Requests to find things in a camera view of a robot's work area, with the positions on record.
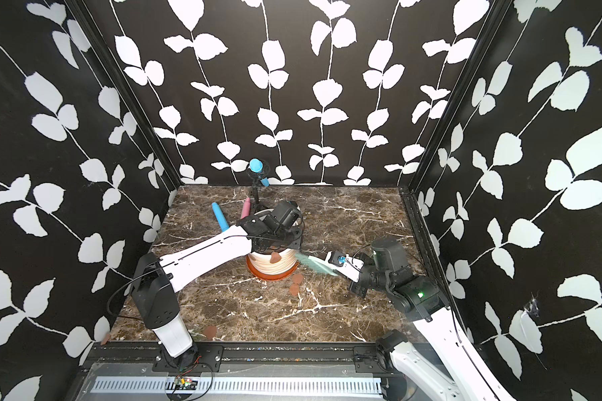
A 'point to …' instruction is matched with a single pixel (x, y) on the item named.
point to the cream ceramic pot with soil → (261, 266)
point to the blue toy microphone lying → (222, 221)
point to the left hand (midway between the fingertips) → (304, 235)
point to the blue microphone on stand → (257, 165)
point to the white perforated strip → (242, 386)
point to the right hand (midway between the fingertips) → (336, 261)
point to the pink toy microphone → (246, 208)
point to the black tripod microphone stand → (257, 202)
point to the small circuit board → (182, 383)
